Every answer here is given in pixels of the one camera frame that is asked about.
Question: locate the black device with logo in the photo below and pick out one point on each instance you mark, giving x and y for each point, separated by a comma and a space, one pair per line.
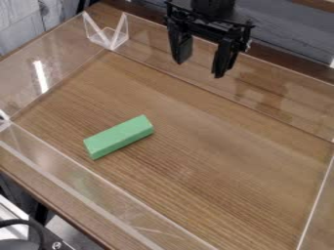
54, 242

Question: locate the clear acrylic corner bracket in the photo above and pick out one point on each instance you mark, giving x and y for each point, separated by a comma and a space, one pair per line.
108, 37

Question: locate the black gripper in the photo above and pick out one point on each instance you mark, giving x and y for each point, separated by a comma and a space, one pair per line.
212, 20

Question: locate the green rectangular block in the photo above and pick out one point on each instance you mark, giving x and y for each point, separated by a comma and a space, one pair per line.
117, 137

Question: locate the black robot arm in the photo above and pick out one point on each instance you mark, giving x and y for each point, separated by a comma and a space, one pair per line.
213, 21

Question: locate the clear acrylic tray enclosure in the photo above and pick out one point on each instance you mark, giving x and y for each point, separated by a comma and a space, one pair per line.
226, 177

